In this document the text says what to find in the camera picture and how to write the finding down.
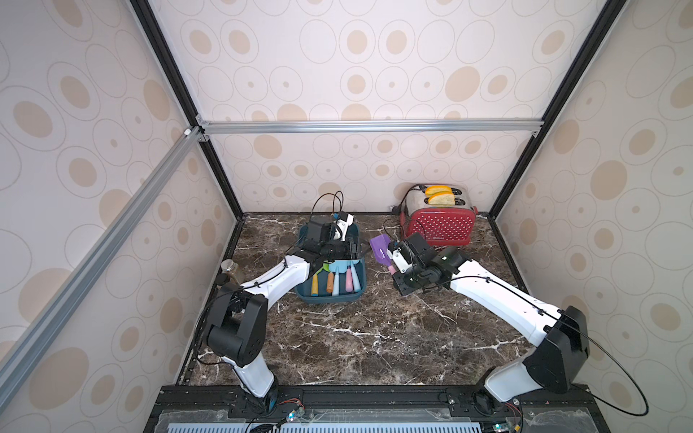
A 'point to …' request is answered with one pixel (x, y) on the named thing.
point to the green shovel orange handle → (329, 277)
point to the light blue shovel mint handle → (337, 267)
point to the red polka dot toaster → (444, 214)
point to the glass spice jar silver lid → (229, 266)
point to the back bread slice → (432, 189)
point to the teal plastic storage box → (303, 287)
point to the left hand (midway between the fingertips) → (373, 246)
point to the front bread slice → (442, 198)
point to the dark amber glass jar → (222, 279)
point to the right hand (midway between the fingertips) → (395, 286)
